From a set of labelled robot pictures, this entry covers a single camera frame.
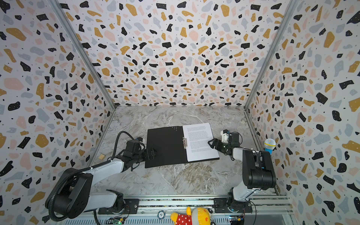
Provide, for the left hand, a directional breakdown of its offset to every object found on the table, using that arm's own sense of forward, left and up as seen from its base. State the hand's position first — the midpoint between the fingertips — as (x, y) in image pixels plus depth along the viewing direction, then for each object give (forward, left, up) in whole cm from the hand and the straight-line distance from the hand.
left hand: (152, 151), depth 90 cm
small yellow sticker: (-1, +33, -4) cm, 33 cm away
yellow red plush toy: (-35, -27, +4) cm, 44 cm away
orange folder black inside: (+7, -10, -4) cm, 14 cm away
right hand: (+7, -39, 0) cm, 39 cm away
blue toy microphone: (-8, -63, +22) cm, 67 cm away
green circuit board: (-35, +13, -4) cm, 38 cm away
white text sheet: (+13, -29, -6) cm, 32 cm away
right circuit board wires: (-36, -47, -4) cm, 59 cm away
